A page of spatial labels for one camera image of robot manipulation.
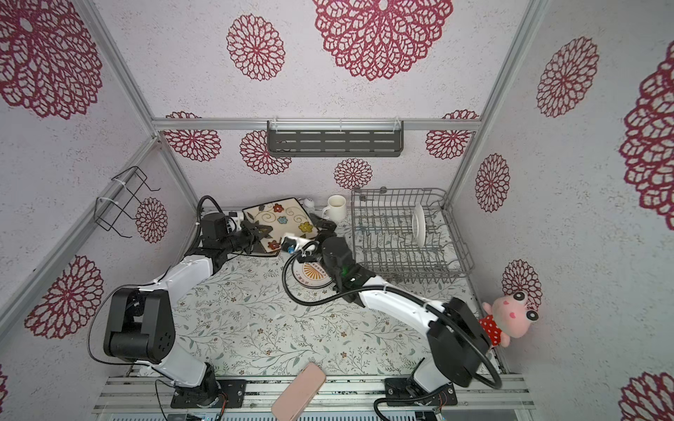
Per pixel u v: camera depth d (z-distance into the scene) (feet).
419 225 3.19
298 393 2.44
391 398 2.41
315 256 2.16
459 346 1.40
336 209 3.61
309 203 3.48
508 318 2.37
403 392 2.39
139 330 1.48
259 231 2.72
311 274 3.18
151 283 1.64
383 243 3.58
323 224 2.25
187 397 2.35
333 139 3.11
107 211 2.39
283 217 3.02
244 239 2.58
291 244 2.08
